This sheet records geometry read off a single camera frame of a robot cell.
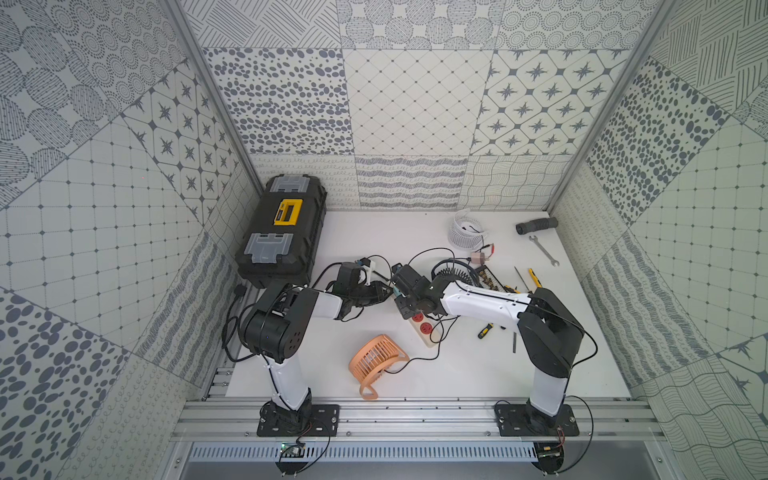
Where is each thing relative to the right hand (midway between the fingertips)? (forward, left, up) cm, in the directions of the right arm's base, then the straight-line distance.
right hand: (412, 307), depth 91 cm
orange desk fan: (-19, +11, +9) cm, 24 cm away
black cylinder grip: (+35, -48, 0) cm, 59 cm away
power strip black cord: (+6, +58, -2) cm, 58 cm away
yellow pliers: (+13, -43, -3) cm, 45 cm away
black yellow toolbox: (+15, +41, +15) cm, 46 cm away
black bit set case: (+12, -26, -2) cm, 28 cm away
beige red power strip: (-7, -4, -1) cm, 8 cm away
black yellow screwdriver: (-6, -22, -2) cm, 23 cm away
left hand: (+7, +9, 0) cm, 12 cm away
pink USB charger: (+20, -24, -1) cm, 31 cm away
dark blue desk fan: (+12, -15, +3) cm, 20 cm away
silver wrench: (+29, -48, -3) cm, 56 cm away
